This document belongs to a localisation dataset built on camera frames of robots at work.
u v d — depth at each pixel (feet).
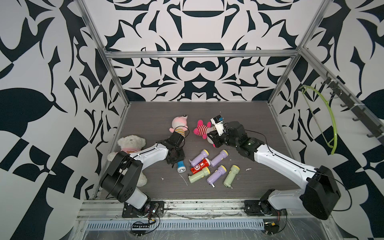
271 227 2.35
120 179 1.44
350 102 1.98
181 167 2.78
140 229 2.35
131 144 2.80
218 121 2.25
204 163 2.80
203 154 2.94
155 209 2.39
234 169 2.74
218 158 2.89
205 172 2.72
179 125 3.25
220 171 2.72
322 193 1.34
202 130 3.17
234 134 1.99
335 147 2.18
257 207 2.44
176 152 2.31
